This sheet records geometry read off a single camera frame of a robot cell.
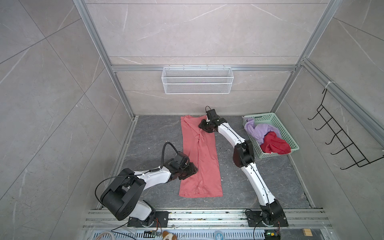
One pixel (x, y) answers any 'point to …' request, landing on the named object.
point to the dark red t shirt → (272, 144)
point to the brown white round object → (168, 236)
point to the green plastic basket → (271, 119)
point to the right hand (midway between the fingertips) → (199, 125)
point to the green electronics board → (272, 234)
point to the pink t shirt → (201, 147)
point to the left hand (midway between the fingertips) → (196, 168)
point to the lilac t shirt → (258, 131)
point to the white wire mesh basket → (197, 80)
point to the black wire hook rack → (350, 147)
